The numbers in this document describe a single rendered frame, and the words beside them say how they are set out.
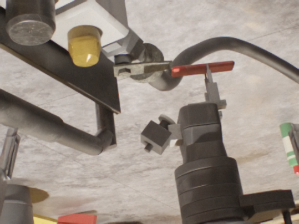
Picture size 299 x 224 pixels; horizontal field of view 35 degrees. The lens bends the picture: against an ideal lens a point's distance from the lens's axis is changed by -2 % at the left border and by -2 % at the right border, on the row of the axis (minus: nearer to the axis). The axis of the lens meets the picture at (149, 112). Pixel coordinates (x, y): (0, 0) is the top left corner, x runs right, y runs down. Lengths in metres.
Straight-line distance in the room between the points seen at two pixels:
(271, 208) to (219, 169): 0.07
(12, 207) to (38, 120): 2.16
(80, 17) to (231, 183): 0.25
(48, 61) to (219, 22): 0.94
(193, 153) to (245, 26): 0.98
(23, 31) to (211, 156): 0.24
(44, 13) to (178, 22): 0.97
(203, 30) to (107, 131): 0.87
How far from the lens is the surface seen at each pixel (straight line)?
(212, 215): 0.52
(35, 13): 0.45
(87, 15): 0.53
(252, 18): 1.46
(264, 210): 0.54
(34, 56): 0.53
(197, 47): 0.90
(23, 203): 2.69
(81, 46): 0.53
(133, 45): 0.62
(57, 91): 1.69
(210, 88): 0.60
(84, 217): 3.47
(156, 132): 0.57
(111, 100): 0.65
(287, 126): 2.36
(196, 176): 0.54
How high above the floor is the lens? 0.77
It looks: 23 degrees down
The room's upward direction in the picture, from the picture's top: 171 degrees clockwise
